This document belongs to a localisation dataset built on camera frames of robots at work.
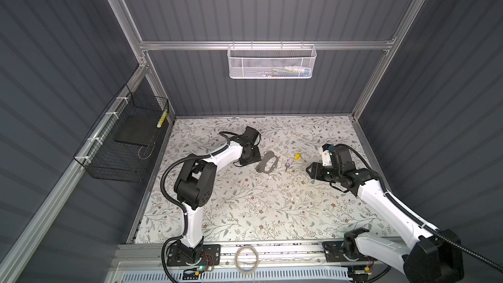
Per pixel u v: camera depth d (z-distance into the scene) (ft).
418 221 1.42
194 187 1.72
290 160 3.33
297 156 3.36
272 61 4.06
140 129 2.51
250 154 2.70
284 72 3.02
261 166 3.28
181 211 1.77
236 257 2.37
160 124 2.63
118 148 2.37
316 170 2.38
